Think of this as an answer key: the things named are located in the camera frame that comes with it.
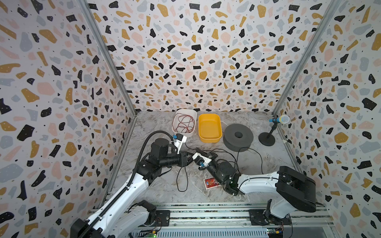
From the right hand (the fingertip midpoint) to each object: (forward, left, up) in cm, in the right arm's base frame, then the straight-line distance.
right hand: (197, 145), depth 73 cm
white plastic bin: (+44, +6, -22) cm, 49 cm away
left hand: (-5, +1, 0) cm, 5 cm away
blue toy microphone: (+18, -48, 0) cm, 52 cm away
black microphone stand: (+21, -48, -24) cm, 58 cm away
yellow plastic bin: (+32, -8, -26) cm, 42 cm away
